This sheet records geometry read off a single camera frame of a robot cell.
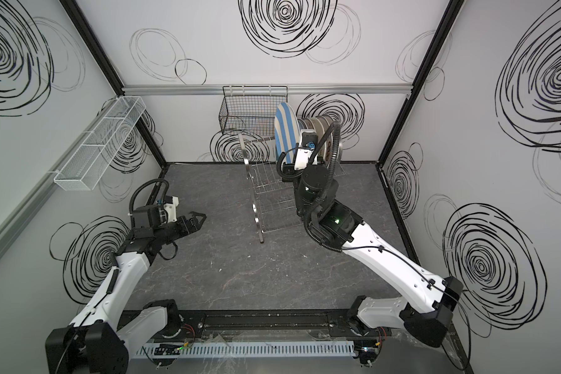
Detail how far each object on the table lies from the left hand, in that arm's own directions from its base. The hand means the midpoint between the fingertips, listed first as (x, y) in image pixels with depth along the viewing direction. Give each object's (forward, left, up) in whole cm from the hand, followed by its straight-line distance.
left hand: (199, 218), depth 82 cm
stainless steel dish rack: (+20, -25, -15) cm, 35 cm away
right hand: (+5, -34, +32) cm, 47 cm away
